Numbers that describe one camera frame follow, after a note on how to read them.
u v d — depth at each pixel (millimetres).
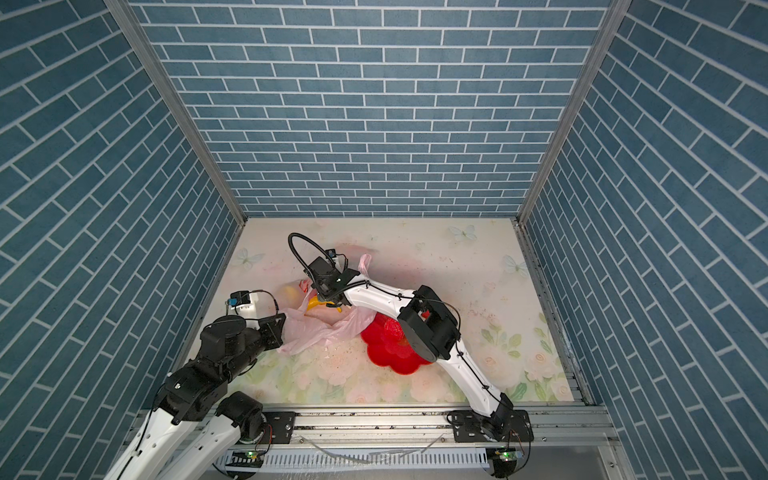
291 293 927
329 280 725
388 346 866
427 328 558
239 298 629
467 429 728
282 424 744
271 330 630
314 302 873
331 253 850
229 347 525
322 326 821
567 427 755
